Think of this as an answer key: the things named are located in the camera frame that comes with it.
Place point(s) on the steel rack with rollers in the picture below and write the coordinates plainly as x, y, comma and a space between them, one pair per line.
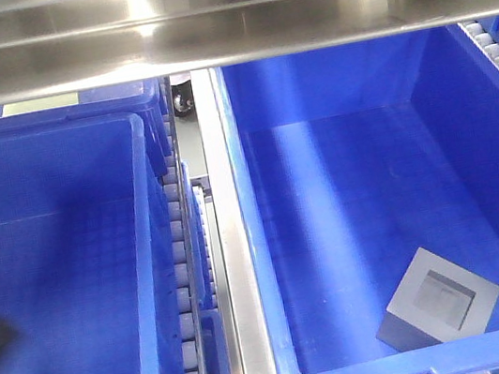
225, 34

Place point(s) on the black castor wheel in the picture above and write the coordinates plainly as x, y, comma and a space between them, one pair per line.
182, 102

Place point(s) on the grey block with square hole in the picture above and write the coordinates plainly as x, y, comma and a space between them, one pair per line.
412, 284

